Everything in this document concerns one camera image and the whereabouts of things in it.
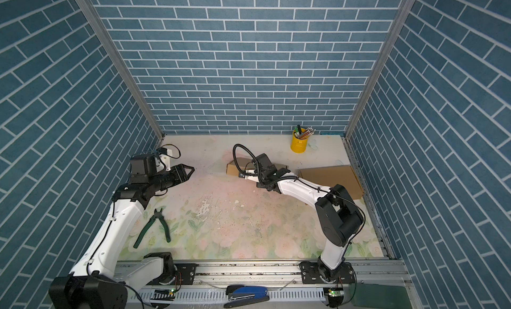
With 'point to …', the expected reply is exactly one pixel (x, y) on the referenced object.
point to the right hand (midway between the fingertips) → (262, 168)
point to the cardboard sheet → (232, 168)
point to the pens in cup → (302, 133)
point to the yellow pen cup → (297, 145)
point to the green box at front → (379, 296)
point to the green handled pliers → (160, 214)
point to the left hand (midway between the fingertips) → (190, 169)
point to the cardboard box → (343, 175)
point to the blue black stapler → (241, 294)
